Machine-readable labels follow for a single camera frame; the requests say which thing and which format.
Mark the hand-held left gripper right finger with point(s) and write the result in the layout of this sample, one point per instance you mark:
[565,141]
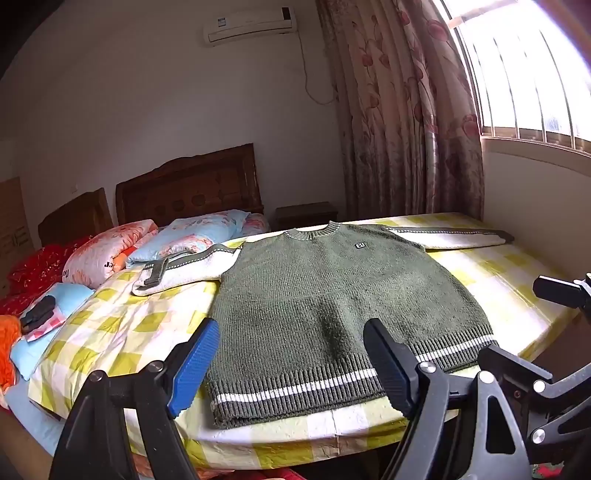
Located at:
[392,369]

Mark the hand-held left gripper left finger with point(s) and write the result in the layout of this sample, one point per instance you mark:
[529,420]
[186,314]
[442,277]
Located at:
[198,364]

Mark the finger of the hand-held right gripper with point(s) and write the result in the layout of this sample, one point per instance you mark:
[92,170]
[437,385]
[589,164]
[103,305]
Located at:
[510,361]
[556,288]

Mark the green knitted sweater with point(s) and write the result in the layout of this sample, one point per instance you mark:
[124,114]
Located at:
[323,300]

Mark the bed with yellow checked sheet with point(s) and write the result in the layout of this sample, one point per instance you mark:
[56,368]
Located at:
[120,323]

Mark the blue floral pillow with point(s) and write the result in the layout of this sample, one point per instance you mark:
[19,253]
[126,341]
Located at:
[184,235]

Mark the light blue pillow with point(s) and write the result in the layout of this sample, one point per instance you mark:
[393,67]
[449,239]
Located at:
[69,300]

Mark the pink floral pillow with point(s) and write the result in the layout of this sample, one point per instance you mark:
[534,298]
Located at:
[101,254]
[256,224]

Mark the pink checked cloth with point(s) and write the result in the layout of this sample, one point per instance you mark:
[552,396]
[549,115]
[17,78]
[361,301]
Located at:
[46,328]

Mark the small black item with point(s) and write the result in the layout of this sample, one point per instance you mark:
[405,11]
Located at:
[39,311]

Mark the light blue bed sheet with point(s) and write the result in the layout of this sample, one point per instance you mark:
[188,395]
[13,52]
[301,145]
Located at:
[32,415]

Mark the large wooden headboard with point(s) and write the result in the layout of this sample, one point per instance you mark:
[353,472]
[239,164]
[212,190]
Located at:
[194,189]

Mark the dark wooden nightstand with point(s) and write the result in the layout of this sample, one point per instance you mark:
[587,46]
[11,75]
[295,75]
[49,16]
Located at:
[307,214]

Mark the red floral quilt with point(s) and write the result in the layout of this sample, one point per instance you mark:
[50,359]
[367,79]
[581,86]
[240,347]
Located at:
[37,267]

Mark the small wooden headboard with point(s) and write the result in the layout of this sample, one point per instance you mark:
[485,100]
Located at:
[78,217]

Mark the orange cloth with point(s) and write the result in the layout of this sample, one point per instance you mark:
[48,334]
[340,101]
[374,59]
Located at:
[7,350]

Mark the barred window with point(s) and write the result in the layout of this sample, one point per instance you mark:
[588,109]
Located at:
[531,69]

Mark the cardboard box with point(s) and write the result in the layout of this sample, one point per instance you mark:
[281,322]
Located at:
[14,221]

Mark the pink floral curtain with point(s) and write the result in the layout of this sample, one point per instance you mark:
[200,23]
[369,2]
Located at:
[392,115]

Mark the white air conditioner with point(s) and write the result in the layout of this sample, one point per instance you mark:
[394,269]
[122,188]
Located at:
[249,25]

